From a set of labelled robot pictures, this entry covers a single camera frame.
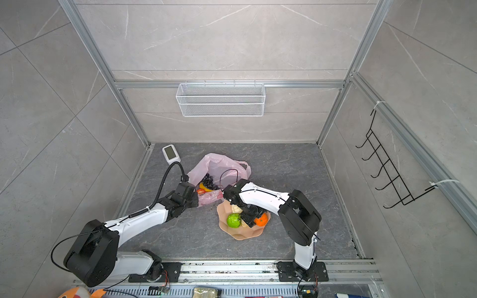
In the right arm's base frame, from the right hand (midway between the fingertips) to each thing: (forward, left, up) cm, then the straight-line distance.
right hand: (260, 215), depth 84 cm
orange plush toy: (-28, +65, +3) cm, 71 cm away
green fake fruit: (-3, +12, +3) cm, 13 cm away
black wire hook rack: (+6, -47, +26) cm, 54 cm away
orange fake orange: (-4, 0, +3) cm, 5 cm away
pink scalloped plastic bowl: (+4, +17, -1) cm, 17 cm away
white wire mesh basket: (+56, +18, +25) cm, 64 cm away
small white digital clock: (+40, +51, -1) cm, 65 cm away
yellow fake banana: (+17, +29, -1) cm, 34 cm away
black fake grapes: (+20, +26, -1) cm, 33 cm away
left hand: (+12, +32, +2) cm, 34 cm away
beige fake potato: (+2, +11, +2) cm, 11 cm away
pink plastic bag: (+23, +17, +3) cm, 29 cm away
